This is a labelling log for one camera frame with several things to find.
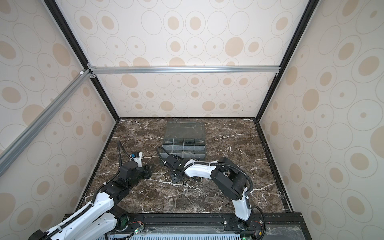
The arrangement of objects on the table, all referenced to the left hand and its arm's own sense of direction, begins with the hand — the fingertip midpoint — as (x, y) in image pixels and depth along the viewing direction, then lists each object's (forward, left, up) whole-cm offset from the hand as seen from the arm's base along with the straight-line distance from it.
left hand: (154, 163), depth 82 cm
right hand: (-2, -11, -13) cm, 17 cm away
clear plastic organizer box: (+22, -15, -8) cm, 28 cm away
